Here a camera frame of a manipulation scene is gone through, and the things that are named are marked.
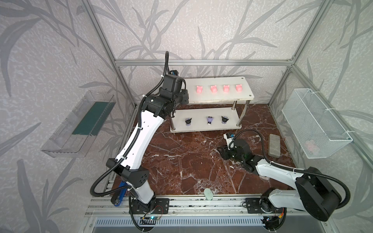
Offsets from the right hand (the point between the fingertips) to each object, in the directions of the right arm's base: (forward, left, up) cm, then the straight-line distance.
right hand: (219, 146), depth 87 cm
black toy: (+17, +19, +2) cm, 26 cm away
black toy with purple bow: (+20, -6, +1) cm, 20 cm away
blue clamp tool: (-24, +54, -6) cm, 59 cm away
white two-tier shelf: (+28, -16, -3) cm, 33 cm away
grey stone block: (+3, -37, -6) cm, 38 cm away
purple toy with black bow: (+20, +4, +1) cm, 21 cm away
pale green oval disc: (-25, +8, -5) cm, 27 cm away
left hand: (+12, +19, +32) cm, 39 cm away
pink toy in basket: (-7, -45, +12) cm, 47 cm away
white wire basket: (-6, -40, +25) cm, 48 cm away
